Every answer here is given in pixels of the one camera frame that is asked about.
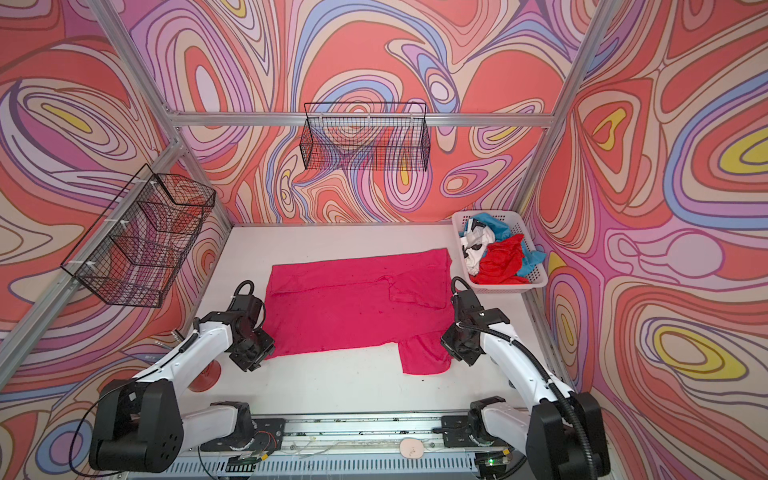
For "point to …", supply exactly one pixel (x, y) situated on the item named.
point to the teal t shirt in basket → (501, 229)
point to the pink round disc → (412, 448)
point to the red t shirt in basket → (500, 263)
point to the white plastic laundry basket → (538, 276)
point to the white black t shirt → (479, 235)
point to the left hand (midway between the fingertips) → (276, 351)
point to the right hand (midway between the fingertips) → (451, 356)
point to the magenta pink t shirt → (405, 299)
